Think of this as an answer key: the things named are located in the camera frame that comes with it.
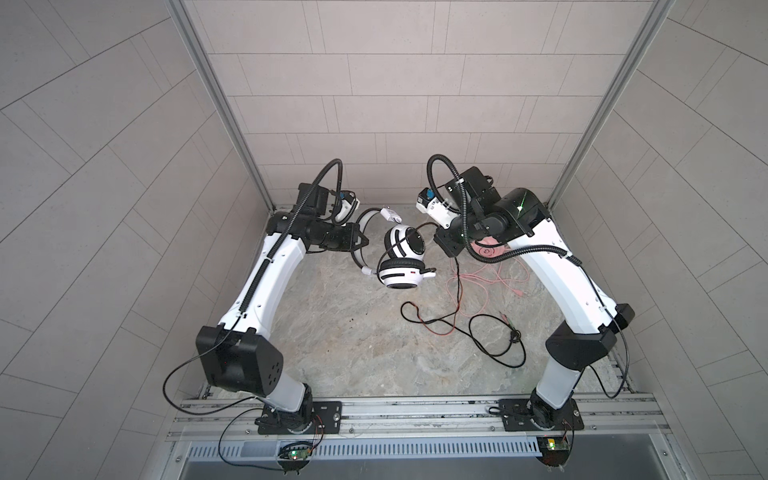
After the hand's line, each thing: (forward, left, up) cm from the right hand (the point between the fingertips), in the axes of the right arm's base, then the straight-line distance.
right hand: (435, 237), depth 69 cm
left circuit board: (-36, +34, -27) cm, 56 cm away
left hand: (+5, +15, -4) cm, 16 cm away
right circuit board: (-38, -25, -33) cm, 56 cm away
